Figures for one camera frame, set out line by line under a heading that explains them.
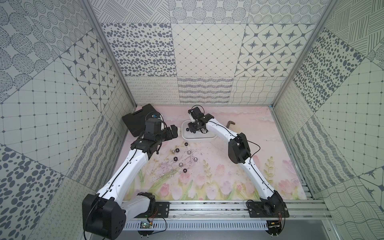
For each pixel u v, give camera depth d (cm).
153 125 58
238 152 66
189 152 95
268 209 65
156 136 61
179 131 99
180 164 90
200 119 81
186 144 98
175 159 92
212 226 70
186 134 102
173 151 95
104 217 38
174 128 73
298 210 76
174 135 73
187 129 104
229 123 111
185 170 88
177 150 95
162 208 74
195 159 93
